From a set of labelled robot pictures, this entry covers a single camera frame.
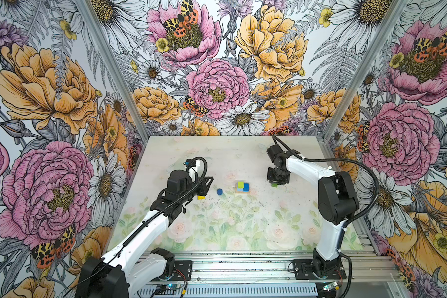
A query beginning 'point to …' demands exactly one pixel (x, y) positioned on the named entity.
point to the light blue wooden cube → (239, 189)
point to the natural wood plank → (243, 192)
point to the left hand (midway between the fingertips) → (210, 183)
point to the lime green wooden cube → (241, 184)
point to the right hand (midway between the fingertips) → (274, 186)
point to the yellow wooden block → (200, 197)
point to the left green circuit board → (173, 286)
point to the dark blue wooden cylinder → (219, 191)
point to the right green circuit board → (328, 287)
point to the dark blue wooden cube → (246, 187)
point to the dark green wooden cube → (274, 184)
